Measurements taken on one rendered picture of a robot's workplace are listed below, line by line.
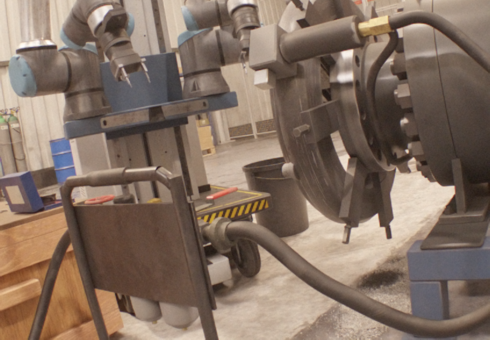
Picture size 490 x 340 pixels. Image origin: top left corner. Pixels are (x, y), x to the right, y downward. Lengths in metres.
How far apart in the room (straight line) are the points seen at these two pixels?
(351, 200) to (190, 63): 0.84
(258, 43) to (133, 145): 0.91
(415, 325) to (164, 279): 0.46
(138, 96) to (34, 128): 7.97
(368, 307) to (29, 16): 1.34
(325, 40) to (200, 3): 0.59
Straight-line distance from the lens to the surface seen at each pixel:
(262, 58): 1.12
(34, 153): 9.70
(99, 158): 2.00
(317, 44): 1.08
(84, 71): 1.66
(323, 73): 1.40
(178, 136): 1.91
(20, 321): 1.34
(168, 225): 0.83
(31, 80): 1.57
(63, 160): 9.11
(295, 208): 2.31
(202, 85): 1.75
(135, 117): 1.67
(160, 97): 1.86
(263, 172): 2.25
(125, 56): 1.19
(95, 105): 1.64
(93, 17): 1.25
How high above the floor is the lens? 0.62
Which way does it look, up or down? 4 degrees down
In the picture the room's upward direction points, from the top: 11 degrees counter-clockwise
